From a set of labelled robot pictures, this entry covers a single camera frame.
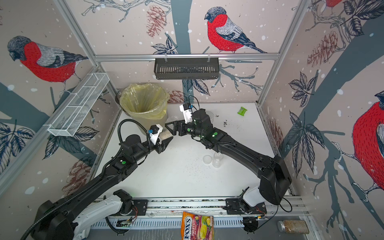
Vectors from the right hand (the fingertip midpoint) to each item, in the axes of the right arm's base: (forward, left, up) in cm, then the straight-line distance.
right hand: (171, 122), depth 72 cm
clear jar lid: (-5, -19, -30) cm, 36 cm away
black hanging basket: (+52, +7, -2) cm, 52 cm away
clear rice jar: (-5, +3, -4) cm, 7 cm away
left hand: (-2, +1, -5) cm, 5 cm away
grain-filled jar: (-37, -56, -26) cm, 72 cm away
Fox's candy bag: (-39, -13, -27) cm, 49 cm away
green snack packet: (+35, -46, -29) cm, 65 cm away
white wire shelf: (-1, +50, +2) cm, 50 cm away
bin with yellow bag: (+29, +25, -16) cm, 41 cm away
